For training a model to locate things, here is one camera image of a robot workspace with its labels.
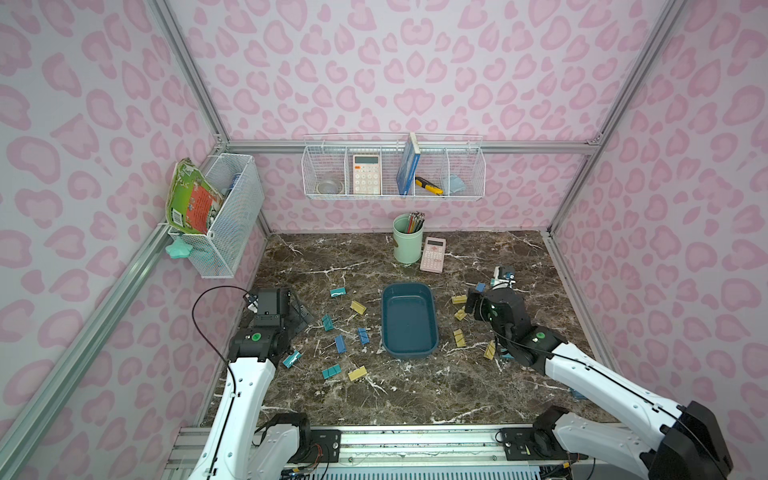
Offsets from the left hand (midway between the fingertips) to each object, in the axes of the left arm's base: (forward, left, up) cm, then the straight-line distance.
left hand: (288, 315), depth 78 cm
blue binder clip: (0, -11, -17) cm, 20 cm away
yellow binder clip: (+12, -16, -16) cm, 25 cm away
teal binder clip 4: (-8, -11, -16) cm, 21 cm away
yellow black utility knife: (+42, -38, +9) cm, 58 cm away
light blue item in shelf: (+45, -48, +7) cm, 66 cm away
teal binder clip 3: (-5, +4, -18) cm, 19 cm away
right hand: (+7, -51, +1) cm, 52 cm away
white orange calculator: (+41, -19, +14) cm, 47 cm away
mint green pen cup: (+32, -32, -4) cm, 46 cm away
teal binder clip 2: (+6, -6, -17) cm, 19 cm away
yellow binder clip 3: (+1, -47, -16) cm, 49 cm away
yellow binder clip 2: (-10, -16, -16) cm, 25 cm away
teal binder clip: (+18, -8, -17) cm, 26 cm away
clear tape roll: (+40, -7, +10) cm, 42 cm away
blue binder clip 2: (+2, -18, -16) cm, 25 cm away
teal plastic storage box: (+6, -32, -15) cm, 36 cm away
